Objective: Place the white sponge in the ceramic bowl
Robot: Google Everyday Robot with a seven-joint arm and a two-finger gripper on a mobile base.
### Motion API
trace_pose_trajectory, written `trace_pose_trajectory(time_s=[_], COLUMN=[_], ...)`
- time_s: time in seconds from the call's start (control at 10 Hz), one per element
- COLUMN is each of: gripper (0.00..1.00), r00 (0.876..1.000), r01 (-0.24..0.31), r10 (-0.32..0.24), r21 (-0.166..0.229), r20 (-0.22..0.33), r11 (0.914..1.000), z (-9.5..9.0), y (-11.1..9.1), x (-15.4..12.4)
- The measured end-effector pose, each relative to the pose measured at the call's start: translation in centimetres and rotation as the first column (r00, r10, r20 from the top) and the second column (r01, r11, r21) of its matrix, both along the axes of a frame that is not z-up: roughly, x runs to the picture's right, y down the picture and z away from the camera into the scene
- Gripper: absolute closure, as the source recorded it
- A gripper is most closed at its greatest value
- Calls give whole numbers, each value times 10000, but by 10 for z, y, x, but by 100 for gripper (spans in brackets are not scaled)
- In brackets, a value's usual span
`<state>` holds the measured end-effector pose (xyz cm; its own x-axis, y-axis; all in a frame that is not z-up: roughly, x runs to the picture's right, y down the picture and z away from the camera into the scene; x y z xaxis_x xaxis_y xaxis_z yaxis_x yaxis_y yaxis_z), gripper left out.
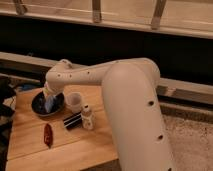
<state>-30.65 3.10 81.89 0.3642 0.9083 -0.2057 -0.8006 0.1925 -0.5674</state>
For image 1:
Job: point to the black rectangular block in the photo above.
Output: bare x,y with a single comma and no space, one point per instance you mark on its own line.
72,121

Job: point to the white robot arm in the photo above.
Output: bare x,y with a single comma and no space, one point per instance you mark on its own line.
131,104

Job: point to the wooden railing beam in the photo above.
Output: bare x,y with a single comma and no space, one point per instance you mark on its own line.
177,17

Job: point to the dark ceramic bowl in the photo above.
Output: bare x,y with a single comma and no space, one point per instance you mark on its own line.
45,106

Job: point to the translucent plastic cup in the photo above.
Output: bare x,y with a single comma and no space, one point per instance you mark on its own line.
74,102

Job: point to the red chili pepper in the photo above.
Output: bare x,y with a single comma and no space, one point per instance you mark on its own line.
48,135

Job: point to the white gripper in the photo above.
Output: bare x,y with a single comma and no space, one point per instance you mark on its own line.
47,91

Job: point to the black object at left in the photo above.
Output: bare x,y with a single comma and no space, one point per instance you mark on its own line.
6,112

